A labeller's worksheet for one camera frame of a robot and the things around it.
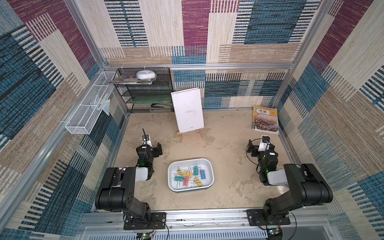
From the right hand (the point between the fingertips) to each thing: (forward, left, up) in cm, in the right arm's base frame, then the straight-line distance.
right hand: (259, 139), depth 90 cm
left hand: (0, +66, -3) cm, 66 cm away
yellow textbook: (+23, -13, -9) cm, 29 cm away
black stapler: (+29, +65, +1) cm, 71 cm away
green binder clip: (-20, +48, -8) cm, 52 cm away
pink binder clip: (-22, +44, -8) cm, 49 cm away
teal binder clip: (-16, +38, -8) cm, 42 cm away
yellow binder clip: (-17, +48, -5) cm, 51 cm away
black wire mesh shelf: (+38, +74, +9) cm, 83 cm away
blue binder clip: (-18, +35, -8) cm, 40 cm away
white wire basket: (+10, +105, +9) cm, 106 cm away
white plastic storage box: (-13, +32, -5) cm, 35 cm away
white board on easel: (+16, +42, +10) cm, 46 cm away
